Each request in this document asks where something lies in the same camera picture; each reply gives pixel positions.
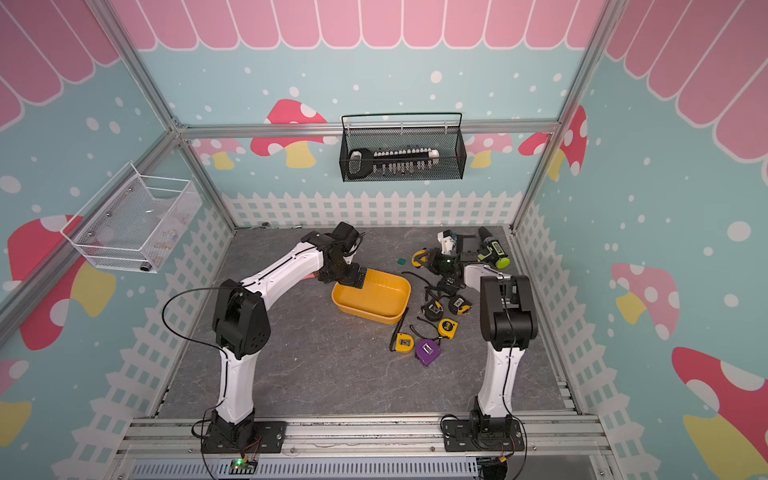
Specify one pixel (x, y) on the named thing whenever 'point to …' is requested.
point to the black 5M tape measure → (448, 285)
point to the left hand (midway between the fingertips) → (347, 283)
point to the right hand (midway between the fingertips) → (418, 258)
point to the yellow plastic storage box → (383, 298)
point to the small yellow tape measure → (404, 343)
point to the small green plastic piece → (401, 261)
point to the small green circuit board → (242, 467)
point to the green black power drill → (494, 253)
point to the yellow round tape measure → (447, 328)
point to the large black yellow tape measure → (458, 305)
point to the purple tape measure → (427, 351)
